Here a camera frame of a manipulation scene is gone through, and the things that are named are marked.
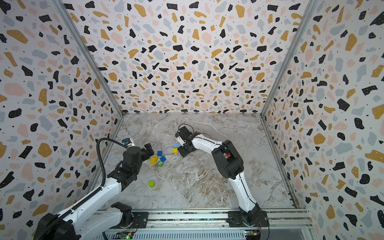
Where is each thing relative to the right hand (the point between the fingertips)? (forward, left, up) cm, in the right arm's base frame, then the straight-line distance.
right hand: (181, 148), depth 98 cm
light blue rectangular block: (+4, +4, -3) cm, 7 cm away
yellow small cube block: (-1, +4, -2) cm, 5 cm away
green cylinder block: (-23, +14, 0) cm, 28 cm away
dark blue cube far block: (-3, +14, -2) cm, 15 cm away
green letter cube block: (-10, +12, -2) cm, 16 cm away
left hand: (-7, +19, +15) cm, 25 cm away
